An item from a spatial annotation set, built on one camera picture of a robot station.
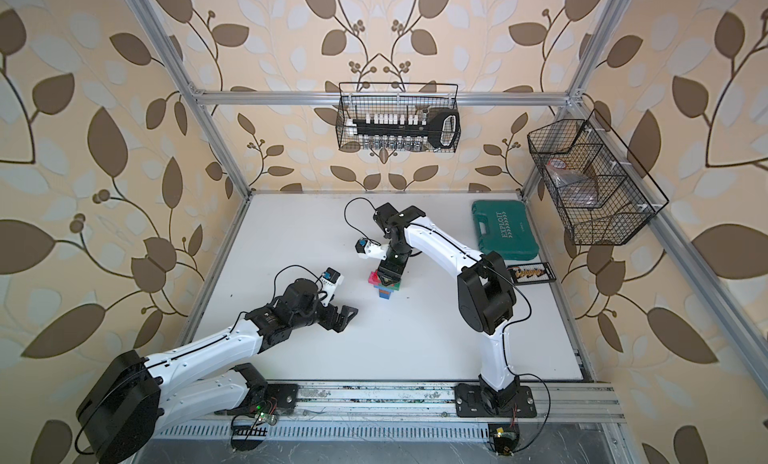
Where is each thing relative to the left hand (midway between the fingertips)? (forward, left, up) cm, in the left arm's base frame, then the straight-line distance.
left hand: (345, 303), depth 83 cm
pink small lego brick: (+7, -8, +2) cm, 10 cm away
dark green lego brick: (+5, -14, +1) cm, 15 cm away
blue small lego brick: (+6, -11, -7) cm, 14 cm away
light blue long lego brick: (+4, -12, 0) cm, 13 cm away
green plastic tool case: (+30, -53, -2) cm, 61 cm away
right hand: (+10, -13, +1) cm, 16 cm away
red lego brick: (+4, -9, +9) cm, 14 cm away
